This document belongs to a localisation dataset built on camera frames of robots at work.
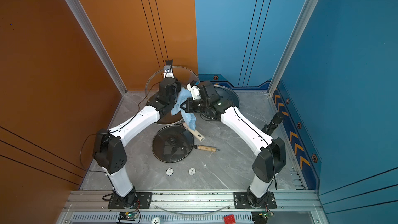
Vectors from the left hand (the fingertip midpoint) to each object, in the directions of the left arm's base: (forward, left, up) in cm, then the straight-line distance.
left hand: (172, 74), depth 82 cm
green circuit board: (-59, +19, -35) cm, 71 cm away
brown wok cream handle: (-23, -13, -22) cm, 34 cm away
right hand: (-18, -6, -5) cm, 19 cm away
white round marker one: (-39, -11, -34) cm, 53 cm away
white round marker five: (-40, +1, -34) cm, 52 cm away
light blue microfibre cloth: (-13, -6, -1) cm, 15 cm away
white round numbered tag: (-61, +2, -27) cm, 67 cm away
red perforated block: (-60, -29, -32) cm, 74 cm away
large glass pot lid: (+16, -2, -13) cm, 21 cm away
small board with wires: (-58, -46, -33) cm, 81 cm away
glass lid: (-23, +3, -36) cm, 43 cm away
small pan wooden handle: (-27, -18, -31) cm, 45 cm away
